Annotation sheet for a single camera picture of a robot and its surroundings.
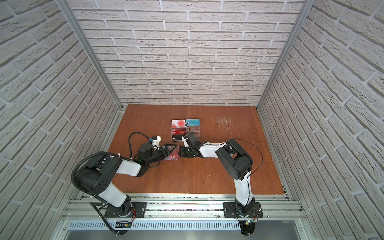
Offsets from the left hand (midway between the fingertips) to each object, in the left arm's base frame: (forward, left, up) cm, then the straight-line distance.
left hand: (175, 147), depth 88 cm
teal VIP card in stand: (+17, -11, +2) cm, 21 cm away
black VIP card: (+9, 0, -5) cm, 11 cm away
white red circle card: (+17, -1, +2) cm, 17 cm away
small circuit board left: (-36, +25, -11) cm, 46 cm away
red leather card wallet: (-2, 0, -7) cm, 7 cm away
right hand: (0, -1, -7) cm, 7 cm away
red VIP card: (+14, -1, -3) cm, 14 cm away
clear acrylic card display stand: (+16, -3, -1) cm, 16 cm away
